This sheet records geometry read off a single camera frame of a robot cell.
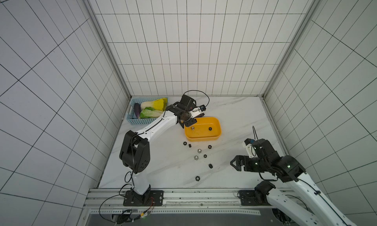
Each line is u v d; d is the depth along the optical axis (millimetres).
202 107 762
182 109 658
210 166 831
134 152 462
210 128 1001
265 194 619
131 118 1059
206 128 1005
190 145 918
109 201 687
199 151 893
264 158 530
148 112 994
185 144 923
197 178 793
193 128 992
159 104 1016
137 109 1067
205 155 874
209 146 905
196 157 862
